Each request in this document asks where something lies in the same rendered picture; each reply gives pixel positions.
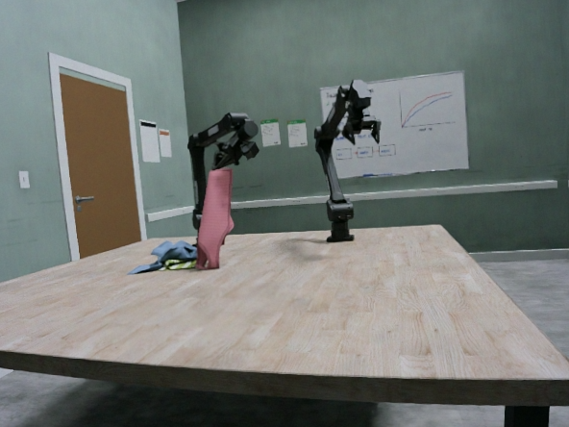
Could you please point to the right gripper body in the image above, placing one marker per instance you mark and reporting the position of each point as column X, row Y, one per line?
column 227, row 149

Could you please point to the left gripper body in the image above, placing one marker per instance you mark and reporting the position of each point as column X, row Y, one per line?
column 365, row 122

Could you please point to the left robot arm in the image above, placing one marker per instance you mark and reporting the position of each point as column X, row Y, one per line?
column 339, row 209

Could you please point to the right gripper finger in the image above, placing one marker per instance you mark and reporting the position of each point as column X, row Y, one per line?
column 230, row 161
column 219, row 155

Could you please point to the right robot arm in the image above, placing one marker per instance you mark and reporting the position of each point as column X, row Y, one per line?
column 246, row 131

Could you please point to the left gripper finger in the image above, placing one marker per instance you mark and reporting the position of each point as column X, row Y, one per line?
column 376, row 131
column 345, row 133

